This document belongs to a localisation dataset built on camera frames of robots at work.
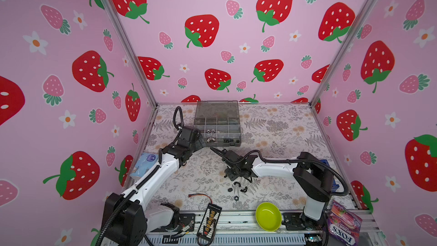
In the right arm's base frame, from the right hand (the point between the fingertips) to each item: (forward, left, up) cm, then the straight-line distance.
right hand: (228, 170), depth 89 cm
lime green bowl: (-19, -21, -1) cm, 28 cm away
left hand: (+7, +17, +14) cm, 24 cm away
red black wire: (-14, +17, -1) cm, 22 cm away
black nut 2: (-9, -2, -1) cm, 10 cm away
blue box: (-4, -51, +4) cm, 51 cm away
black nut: (-13, -6, -2) cm, 14 cm away
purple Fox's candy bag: (-19, -52, 0) cm, 56 cm away
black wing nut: (-9, -9, -1) cm, 13 cm away
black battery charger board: (-25, +6, +1) cm, 25 cm away
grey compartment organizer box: (+31, +10, +2) cm, 33 cm away
